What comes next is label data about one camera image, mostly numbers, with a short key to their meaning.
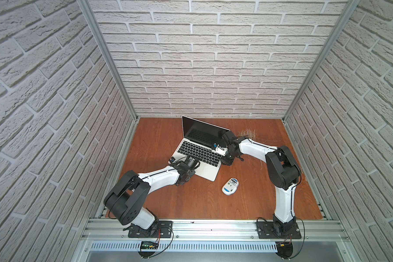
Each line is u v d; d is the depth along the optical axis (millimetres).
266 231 734
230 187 838
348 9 696
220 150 876
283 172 532
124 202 435
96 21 750
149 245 710
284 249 708
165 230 737
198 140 1066
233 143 745
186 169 710
